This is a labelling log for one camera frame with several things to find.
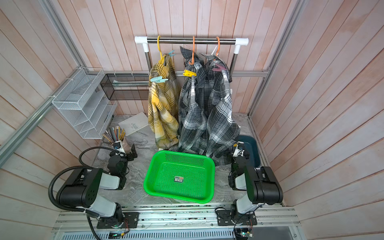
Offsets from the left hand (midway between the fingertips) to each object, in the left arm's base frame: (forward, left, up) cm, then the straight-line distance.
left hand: (127, 146), depth 91 cm
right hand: (+1, -68, +2) cm, 68 cm away
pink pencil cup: (+7, +8, +4) cm, 11 cm away
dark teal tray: (+4, -80, -5) cm, 80 cm away
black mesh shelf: (+39, +5, +17) cm, 43 cm away
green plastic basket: (-15, -34, -8) cm, 38 cm away
